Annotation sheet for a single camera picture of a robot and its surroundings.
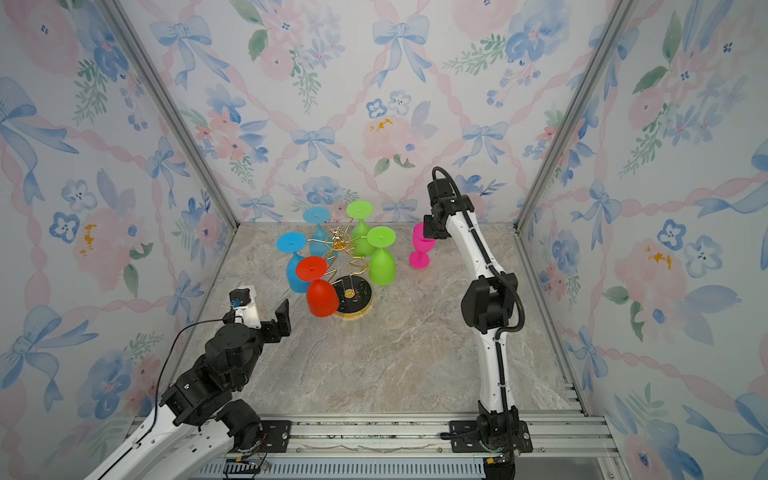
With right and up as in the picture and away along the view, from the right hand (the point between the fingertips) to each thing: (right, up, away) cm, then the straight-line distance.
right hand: (437, 229), depth 97 cm
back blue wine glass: (-35, -4, -11) cm, 37 cm away
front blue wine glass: (-40, -5, -21) cm, 45 cm away
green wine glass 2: (-24, +4, -14) cm, 28 cm away
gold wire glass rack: (-27, -20, +1) cm, 34 cm away
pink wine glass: (-4, -10, +11) cm, 15 cm away
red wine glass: (-33, -20, -20) cm, 43 cm away
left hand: (-44, -19, -25) cm, 54 cm away
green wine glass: (-17, -11, -15) cm, 26 cm away
